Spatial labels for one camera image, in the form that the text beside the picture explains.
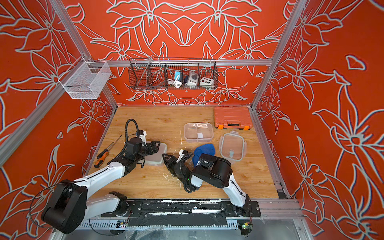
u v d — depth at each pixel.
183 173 0.67
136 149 0.67
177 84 0.85
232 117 1.08
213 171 0.50
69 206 0.41
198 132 1.01
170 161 0.78
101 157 0.90
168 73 1.00
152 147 0.78
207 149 0.92
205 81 0.95
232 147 0.96
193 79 0.91
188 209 0.74
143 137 0.78
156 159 0.83
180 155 0.83
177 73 0.84
